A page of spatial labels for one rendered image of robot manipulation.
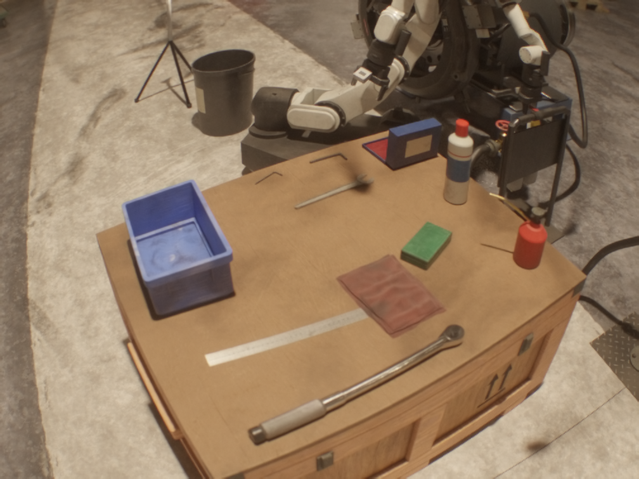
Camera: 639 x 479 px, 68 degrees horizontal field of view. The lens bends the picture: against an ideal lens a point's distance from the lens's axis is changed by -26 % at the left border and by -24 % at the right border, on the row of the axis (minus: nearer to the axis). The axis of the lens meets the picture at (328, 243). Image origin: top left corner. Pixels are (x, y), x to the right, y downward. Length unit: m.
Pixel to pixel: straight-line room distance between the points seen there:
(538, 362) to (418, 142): 0.69
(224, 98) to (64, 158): 0.95
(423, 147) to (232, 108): 1.27
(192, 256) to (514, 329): 0.73
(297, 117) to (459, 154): 0.98
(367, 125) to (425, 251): 1.21
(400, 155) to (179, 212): 0.59
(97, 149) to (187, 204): 1.61
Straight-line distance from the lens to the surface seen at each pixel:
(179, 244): 1.42
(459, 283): 1.31
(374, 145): 1.73
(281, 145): 2.34
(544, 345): 1.52
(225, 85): 2.66
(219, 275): 1.22
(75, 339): 1.95
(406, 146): 1.60
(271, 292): 1.27
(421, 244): 1.35
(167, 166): 2.65
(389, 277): 1.28
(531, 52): 2.04
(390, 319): 1.20
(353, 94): 2.23
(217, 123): 2.77
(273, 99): 2.35
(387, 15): 1.84
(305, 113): 2.27
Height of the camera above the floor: 1.35
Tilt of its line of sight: 40 degrees down
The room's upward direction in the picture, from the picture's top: straight up
